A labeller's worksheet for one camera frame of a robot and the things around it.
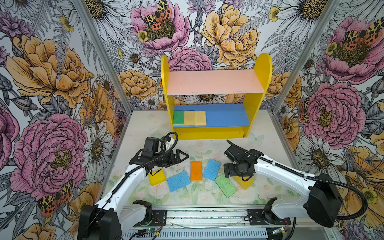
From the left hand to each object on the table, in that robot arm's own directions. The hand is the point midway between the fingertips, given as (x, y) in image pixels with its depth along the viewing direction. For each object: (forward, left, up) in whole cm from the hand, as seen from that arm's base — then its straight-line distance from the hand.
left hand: (183, 163), depth 78 cm
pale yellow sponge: (+30, -3, +1) cm, 30 cm away
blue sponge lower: (-5, +3, -13) cm, 14 cm away
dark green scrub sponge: (+28, +4, +2) cm, 29 cm away
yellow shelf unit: (+27, -24, +1) cm, 36 cm away
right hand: (-5, -28, -7) cm, 29 cm away
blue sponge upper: (+2, -16, -13) cm, 21 cm away
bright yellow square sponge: (-2, +15, -14) cm, 20 cm away
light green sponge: (-8, -23, -13) cm, 27 cm away
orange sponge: (+1, -7, -14) cm, 15 cm away
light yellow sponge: (+29, -10, +1) cm, 31 cm away
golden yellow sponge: (-8, -34, -12) cm, 37 cm away
